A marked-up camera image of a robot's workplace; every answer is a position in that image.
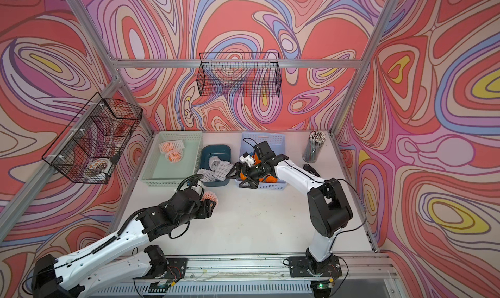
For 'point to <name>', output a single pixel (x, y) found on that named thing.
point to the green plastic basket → (160, 172)
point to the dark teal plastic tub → (223, 151)
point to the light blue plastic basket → (278, 142)
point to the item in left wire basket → (102, 164)
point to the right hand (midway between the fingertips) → (234, 186)
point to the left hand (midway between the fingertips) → (212, 205)
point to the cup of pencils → (316, 138)
